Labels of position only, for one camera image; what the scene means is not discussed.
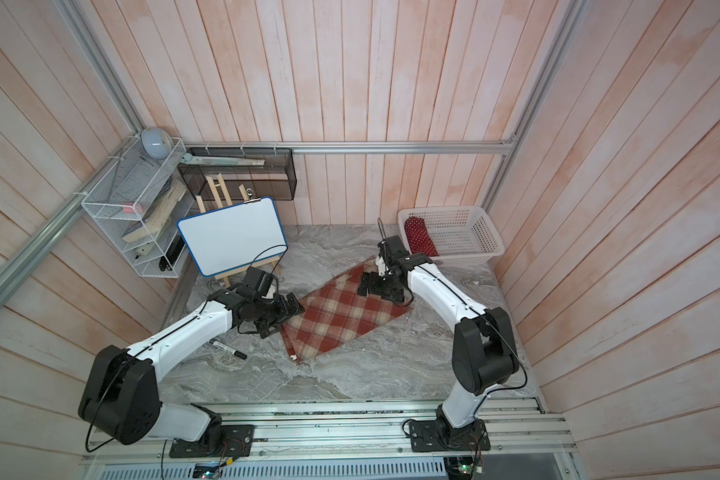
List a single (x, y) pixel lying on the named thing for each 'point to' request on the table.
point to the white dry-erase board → (233, 236)
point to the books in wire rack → (158, 212)
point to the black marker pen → (228, 349)
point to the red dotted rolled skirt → (419, 239)
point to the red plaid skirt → (337, 314)
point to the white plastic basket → (460, 234)
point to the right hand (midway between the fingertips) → (370, 291)
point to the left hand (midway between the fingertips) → (293, 320)
